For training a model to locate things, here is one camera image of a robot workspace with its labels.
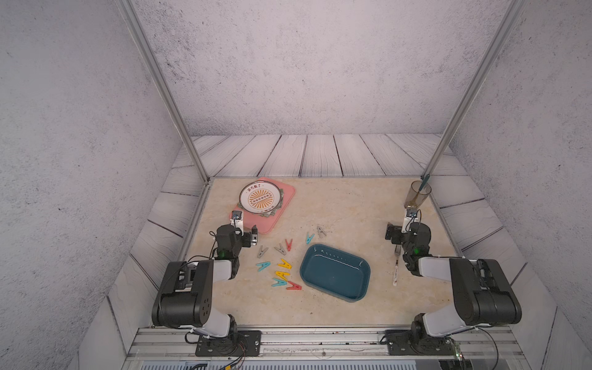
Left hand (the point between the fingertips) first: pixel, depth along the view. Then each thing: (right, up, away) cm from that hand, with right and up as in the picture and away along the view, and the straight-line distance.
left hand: (245, 224), depth 94 cm
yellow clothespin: (+16, -15, -4) cm, 22 cm away
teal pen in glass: (+75, +17, +7) cm, 77 cm away
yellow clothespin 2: (+15, -18, -6) cm, 25 cm away
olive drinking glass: (+73, +13, +8) cm, 75 cm away
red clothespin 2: (+20, -22, -9) cm, 31 cm away
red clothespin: (+17, -9, +2) cm, 20 cm away
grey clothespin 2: (+14, -10, 0) cm, 18 cm away
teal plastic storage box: (+35, -18, -5) cm, 40 cm away
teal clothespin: (+8, -16, -4) cm, 18 cm away
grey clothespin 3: (+30, -4, +6) cm, 31 cm away
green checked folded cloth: (+9, +3, +13) cm, 16 cm away
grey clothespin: (+6, -11, 0) cm, 13 cm away
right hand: (+63, +1, 0) cm, 63 cm away
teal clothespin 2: (+14, -21, -7) cm, 26 cm away
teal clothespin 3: (+25, -7, +3) cm, 26 cm away
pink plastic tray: (+6, -1, +8) cm, 10 cm away
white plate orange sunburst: (+2, +11, +17) cm, 21 cm away
